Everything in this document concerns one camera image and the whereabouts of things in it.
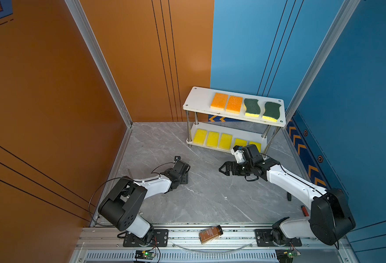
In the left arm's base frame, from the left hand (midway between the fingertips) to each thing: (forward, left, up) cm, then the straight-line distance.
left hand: (181, 174), depth 94 cm
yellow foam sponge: (+18, -35, +7) cm, 40 cm away
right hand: (-3, -24, +11) cm, 26 cm away
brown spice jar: (-31, -15, +4) cm, 35 cm away
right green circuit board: (-38, -48, -1) cm, 61 cm away
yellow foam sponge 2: (+15, -45, +9) cm, 48 cm away
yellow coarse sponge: (+22, -11, +8) cm, 26 cm away
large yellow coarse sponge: (+19, -27, +7) cm, 33 cm away
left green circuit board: (-38, +14, -2) cm, 40 cm away
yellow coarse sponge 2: (+21, -18, +7) cm, 29 cm away
